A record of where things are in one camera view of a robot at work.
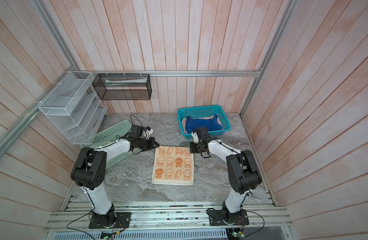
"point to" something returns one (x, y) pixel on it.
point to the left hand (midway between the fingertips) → (159, 147)
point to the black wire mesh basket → (123, 86)
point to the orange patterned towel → (173, 165)
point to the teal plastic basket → (203, 112)
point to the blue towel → (212, 123)
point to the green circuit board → (235, 234)
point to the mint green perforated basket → (117, 132)
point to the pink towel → (184, 120)
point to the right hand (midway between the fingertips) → (191, 147)
